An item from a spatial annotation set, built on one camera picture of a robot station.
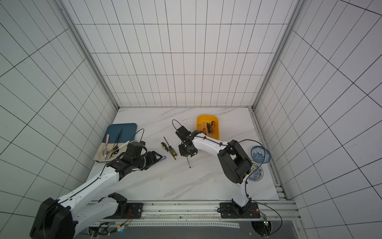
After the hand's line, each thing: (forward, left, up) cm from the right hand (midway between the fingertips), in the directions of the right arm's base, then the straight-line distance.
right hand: (180, 153), depth 91 cm
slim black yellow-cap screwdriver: (+23, -18, -3) cm, 30 cm away
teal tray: (+13, +39, -1) cm, 41 cm away
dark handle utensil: (+2, +43, 0) cm, 43 cm away
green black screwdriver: (-4, -5, +1) cm, 6 cm away
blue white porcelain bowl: (+4, -51, -3) cm, 51 cm away
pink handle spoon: (0, +49, -2) cm, 49 cm away
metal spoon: (-3, +45, -1) cm, 45 cm away
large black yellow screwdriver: (+6, +12, -1) cm, 14 cm away
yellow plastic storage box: (+28, -13, -2) cm, 31 cm away
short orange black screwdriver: (+20, -15, -1) cm, 25 cm away
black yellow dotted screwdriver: (+2, +5, 0) cm, 6 cm away
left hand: (-8, +12, +5) cm, 15 cm away
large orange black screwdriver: (+23, -21, -2) cm, 31 cm away
